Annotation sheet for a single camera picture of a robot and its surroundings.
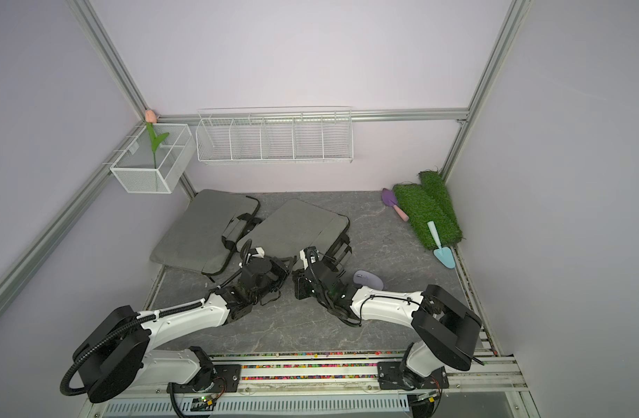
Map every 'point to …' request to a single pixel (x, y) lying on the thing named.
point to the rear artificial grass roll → (433, 183)
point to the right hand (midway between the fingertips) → (292, 276)
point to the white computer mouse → (367, 279)
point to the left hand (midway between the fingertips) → (297, 261)
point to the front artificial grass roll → (420, 209)
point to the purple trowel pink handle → (390, 199)
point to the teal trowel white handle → (445, 254)
